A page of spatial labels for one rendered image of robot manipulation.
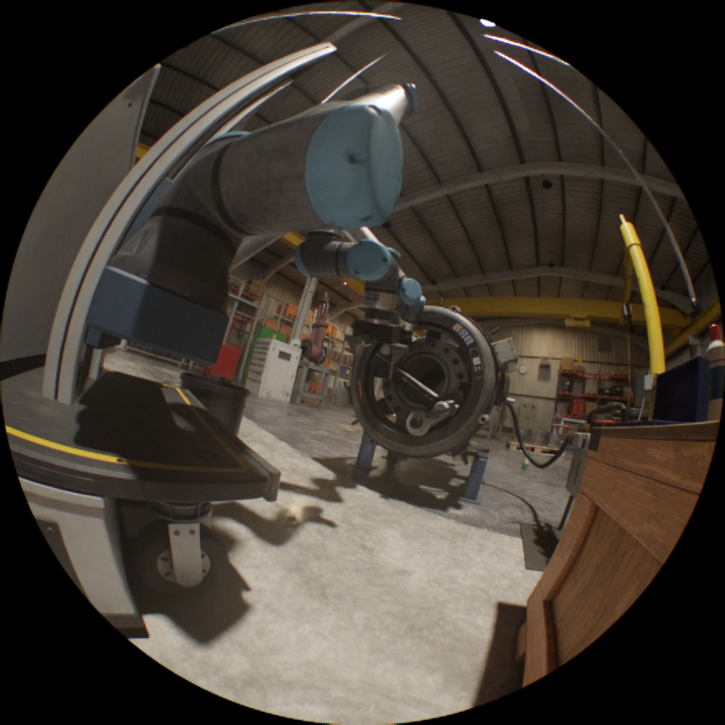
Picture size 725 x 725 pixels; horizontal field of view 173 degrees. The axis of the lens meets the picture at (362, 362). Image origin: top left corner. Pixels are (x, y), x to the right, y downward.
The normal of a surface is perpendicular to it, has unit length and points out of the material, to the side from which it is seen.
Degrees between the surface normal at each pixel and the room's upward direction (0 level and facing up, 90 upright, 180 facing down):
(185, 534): 90
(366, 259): 114
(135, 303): 90
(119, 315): 90
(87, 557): 90
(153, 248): 70
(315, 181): 154
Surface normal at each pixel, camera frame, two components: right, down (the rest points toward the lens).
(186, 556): 0.78, 0.08
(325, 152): -0.22, 0.58
